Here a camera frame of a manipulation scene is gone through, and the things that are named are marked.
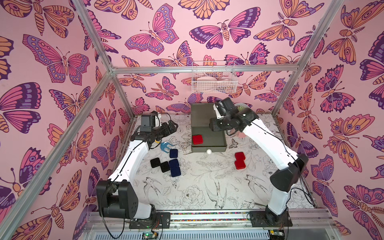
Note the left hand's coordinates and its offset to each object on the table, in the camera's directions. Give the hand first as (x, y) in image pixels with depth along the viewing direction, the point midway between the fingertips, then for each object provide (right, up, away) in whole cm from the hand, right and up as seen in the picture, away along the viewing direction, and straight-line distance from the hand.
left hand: (174, 126), depth 84 cm
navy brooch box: (-1, -24, +8) cm, 25 cm away
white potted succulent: (+45, +15, +26) cm, 54 cm away
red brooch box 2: (+41, -20, +13) cm, 47 cm away
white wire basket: (+24, +32, +11) cm, 41 cm away
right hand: (+20, 0, -6) cm, 21 cm away
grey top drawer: (+22, -8, +1) cm, 24 cm away
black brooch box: (-13, -23, +10) cm, 28 cm away
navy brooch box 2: (0, -28, +5) cm, 28 cm away
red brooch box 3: (+40, -24, +9) cm, 48 cm away
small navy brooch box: (-2, -18, +15) cm, 24 cm away
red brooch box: (+13, -8, +3) cm, 16 cm away
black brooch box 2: (-6, -24, +8) cm, 26 cm away
